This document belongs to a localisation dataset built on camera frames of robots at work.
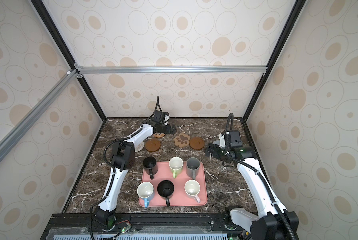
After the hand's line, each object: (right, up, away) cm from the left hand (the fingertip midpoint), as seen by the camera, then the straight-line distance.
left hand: (174, 125), depth 104 cm
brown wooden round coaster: (+15, -12, +1) cm, 20 cm away
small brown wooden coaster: (-15, -14, -1) cm, 21 cm away
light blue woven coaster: (+30, -12, +2) cm, 33 cm away
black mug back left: (-14, -25, -14) cm, 32 cm away
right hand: (+22, -15, -25) cm, 36 cm away
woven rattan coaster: (-9, -7, -9) cm, 14 cm away
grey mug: (+12, -26, -15) cm, 32 cm away
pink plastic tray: (+4, -41, -23) cm, 47 cm away
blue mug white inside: (-15, -37, -22) cm, 46 cm away
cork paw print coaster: (+5, -10, +2) cm, 12 cm away
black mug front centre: (-4, -37, -21) cm, 42 cm away
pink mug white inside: (+11, -37, -21) cm, 44 cm away
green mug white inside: (+1, -24, -18) cm, 30 cm away
